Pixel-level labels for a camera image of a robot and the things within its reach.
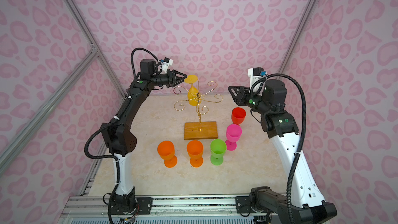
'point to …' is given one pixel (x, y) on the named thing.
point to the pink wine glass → (233, 132)
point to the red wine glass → (238, 115)
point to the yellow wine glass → (193, 94)
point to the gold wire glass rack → (180, 106)
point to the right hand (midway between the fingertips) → (231, 87)
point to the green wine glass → (217, 148)
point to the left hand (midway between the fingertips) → (186, 75)
